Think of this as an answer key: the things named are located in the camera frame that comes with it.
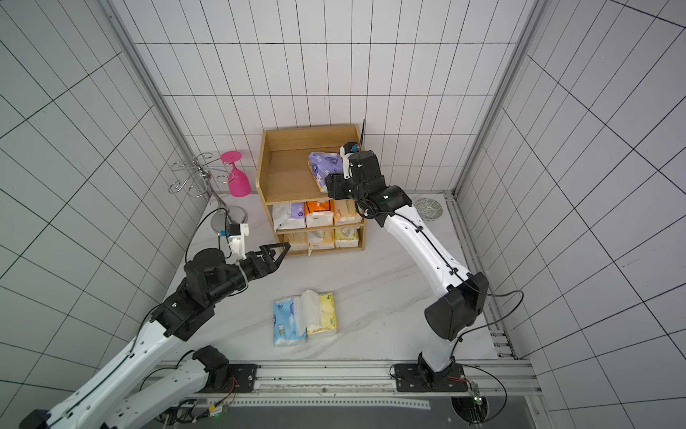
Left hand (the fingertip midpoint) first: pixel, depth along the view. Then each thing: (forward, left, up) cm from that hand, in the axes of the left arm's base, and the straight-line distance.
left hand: (280, 254), depth 69 cm
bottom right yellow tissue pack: (+20, -17, -20) cm, 33 cm away
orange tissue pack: (+17, -9, -4) cm, 19 cm away
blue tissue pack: (-14, +1, -22) cm, 26 cm away
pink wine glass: (+38, +25, -11) cm, 47 cm away
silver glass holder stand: (+46, +47, -14) cm, 67 cm away
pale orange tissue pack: (+19, -17, -5) cm, 26 cm away
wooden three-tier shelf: (+29, 0, +6) cm, 30 cm away
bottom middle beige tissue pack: (+18, -8, -19) cm, 27 cm away
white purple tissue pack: (+16, +1, -3) cm, 16 cm away
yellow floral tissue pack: (-8, -9, -20) cm, 24 cm away
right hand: (+19, -10, +9) cm, 24 cm away
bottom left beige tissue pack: (+17, 0, -20) cm, 26 cm away
